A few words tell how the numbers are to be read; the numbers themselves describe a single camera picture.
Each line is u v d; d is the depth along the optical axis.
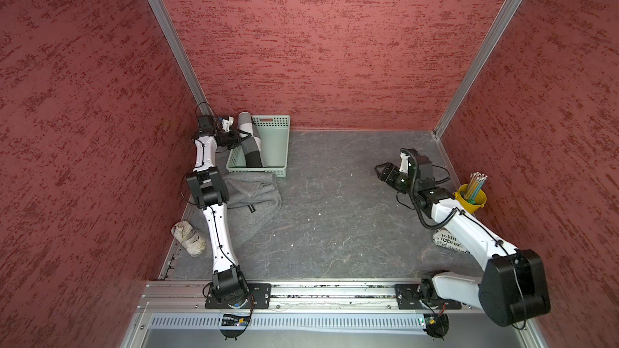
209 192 0.72
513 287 0.40
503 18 0.81
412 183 0.64
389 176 0.75
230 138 0.98
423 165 0.63
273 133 1.23
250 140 1.03
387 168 0.77
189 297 0.76
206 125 0.91
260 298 0.74
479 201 0.86
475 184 0.84
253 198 0.91
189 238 0.83
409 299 0.74
